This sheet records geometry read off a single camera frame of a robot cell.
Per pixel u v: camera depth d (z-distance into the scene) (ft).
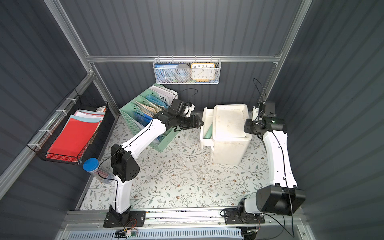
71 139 2.32
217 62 2.92
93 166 2.35
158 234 2.52
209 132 2.78
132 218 2.40
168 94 3.15
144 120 2.95
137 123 2.66
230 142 2.45
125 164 1.63
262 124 1.67
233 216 2.42
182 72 2.97
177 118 2.15
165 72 3.07
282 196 1.26
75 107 2.59
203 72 2.91
